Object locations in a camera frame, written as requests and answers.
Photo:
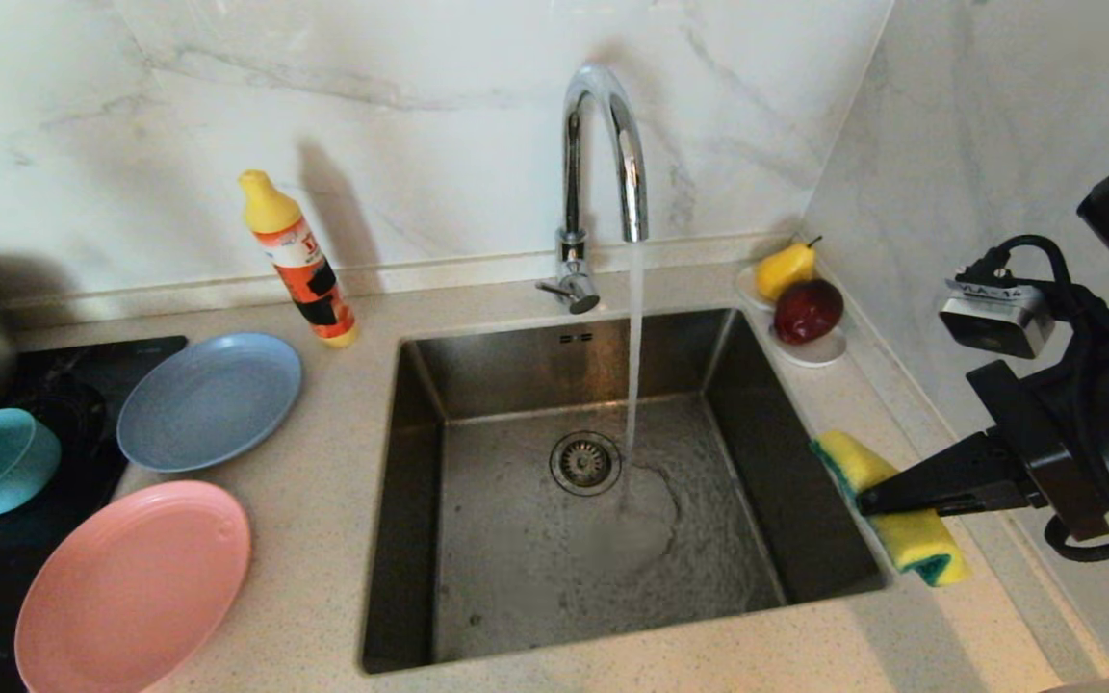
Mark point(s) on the grey-blue plate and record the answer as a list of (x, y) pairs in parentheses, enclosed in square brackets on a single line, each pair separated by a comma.
[(208, 399)]

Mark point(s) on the yellow pear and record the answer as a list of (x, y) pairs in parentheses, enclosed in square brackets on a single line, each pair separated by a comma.
[(784, 271)]

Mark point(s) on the pink plate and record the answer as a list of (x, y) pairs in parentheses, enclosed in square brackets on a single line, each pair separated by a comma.
[(131, 587)]

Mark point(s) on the yellow green sponge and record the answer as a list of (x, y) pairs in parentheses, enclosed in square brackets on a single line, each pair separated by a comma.
[(911, 544)]

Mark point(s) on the round metal drain strainer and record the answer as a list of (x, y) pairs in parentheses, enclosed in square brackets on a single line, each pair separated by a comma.
[(585, 464)]

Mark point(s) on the chrome gooseneck faucet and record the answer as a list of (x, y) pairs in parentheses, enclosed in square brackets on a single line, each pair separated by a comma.
[(571, 192)]

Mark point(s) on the small white dish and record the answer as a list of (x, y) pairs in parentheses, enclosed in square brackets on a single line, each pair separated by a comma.
[(821, 354)]

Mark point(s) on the black induction cooktop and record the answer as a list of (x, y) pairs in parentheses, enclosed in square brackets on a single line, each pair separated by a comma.
[(131, 361)]

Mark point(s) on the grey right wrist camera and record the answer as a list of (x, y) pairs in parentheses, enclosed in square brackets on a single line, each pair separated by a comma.
[(997, 322)]

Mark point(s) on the dark red apple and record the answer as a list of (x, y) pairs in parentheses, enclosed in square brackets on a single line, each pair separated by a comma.
[(808, 312)]

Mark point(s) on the stainless steel sink basin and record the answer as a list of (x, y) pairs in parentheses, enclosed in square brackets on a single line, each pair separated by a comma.
[(516, 597)]

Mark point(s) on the orange detergent bottle yellow cap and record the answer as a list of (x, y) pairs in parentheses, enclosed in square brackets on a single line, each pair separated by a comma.
[(304, 274)]

